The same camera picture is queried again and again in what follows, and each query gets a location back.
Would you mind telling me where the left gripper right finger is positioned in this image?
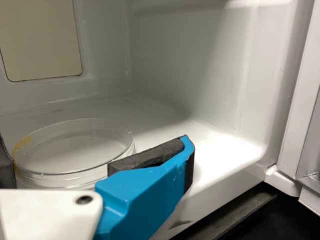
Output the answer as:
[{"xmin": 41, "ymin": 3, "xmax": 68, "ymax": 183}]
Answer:
[{"xmin": 94, "ymin": 134, "xmax": 197, "ymax": 240}]

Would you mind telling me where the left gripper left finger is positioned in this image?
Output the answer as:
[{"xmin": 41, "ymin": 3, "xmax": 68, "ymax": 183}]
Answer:
[{"xmin": 0, "ymin": 132, "xmax": 17, "ymax": 190}]

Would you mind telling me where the incubator door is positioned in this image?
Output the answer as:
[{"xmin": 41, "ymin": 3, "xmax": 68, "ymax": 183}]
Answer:
[{"xmin": 276, "ymin": 0, "xmax": 320, "ymax": 213}]

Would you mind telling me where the black platform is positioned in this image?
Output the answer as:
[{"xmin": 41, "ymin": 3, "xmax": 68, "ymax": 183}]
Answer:
[{"xmin": 172, "ymin": 183, "xmax": 320, "ymax": 240}]

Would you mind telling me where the petri dish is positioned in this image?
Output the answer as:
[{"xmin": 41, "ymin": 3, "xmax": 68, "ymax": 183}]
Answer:
[{"xmin": 12, "ymin": 117, "xmax": 136, "ymax": 191}]

